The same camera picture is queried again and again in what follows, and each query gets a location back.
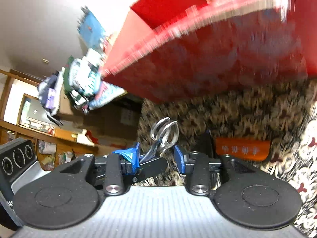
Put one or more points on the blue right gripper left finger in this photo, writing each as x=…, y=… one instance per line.
x=131, y=155

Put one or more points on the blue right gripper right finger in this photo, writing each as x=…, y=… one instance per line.
x=182, y=160

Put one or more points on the silver pliers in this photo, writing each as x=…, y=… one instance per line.
x=164, y=133

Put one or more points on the blue checkered cloth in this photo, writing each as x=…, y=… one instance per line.
x=107, y=93

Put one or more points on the orange lighter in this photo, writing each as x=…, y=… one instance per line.
x=247, y=149

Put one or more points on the floral patterned tablecloth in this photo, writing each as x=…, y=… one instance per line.
x=284, y=114

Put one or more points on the red cardboard box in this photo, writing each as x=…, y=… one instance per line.
x=225, y=45

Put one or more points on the blue plastic packet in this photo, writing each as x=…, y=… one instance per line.
x=90, y=30

